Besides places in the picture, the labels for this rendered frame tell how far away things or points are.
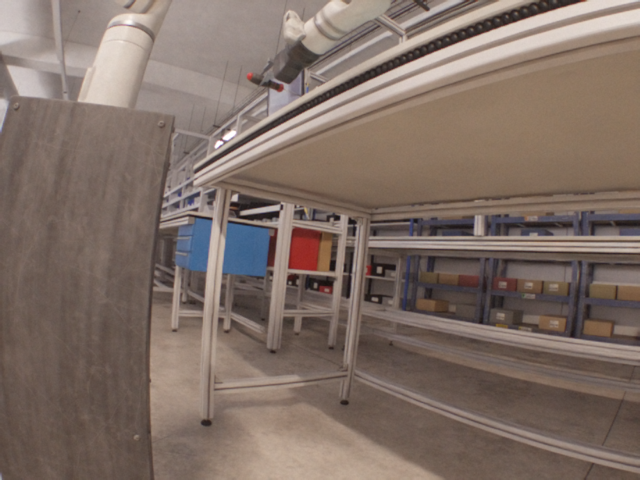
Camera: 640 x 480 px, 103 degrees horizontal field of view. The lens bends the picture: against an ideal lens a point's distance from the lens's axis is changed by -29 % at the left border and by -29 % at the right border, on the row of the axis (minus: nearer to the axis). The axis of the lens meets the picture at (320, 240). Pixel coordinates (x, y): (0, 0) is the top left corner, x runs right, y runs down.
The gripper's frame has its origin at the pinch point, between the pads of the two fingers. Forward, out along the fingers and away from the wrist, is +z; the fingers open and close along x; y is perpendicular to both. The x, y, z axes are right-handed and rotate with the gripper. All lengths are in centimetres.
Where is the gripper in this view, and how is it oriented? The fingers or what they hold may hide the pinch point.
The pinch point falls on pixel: (258, 82)
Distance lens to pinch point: 88.1
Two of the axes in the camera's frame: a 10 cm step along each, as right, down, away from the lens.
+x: -0.6, -9.6, 2.7
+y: 7.8, 1.2, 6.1
